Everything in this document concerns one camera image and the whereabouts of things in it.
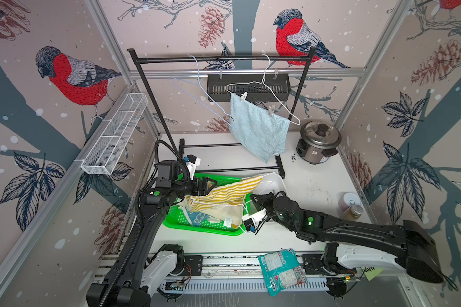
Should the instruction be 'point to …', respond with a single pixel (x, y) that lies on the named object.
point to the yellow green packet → (373, 273)
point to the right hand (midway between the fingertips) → (254, 187)
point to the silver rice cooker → (319, 140)
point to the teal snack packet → (282, 270)
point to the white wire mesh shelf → (113, 135)
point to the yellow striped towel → (226, 203)
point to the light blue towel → (261, 133)
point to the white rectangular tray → (271, 183)
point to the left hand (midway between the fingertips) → (212, 178)
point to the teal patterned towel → (197, 217)
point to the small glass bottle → (353, 213)
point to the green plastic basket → (176, 217)
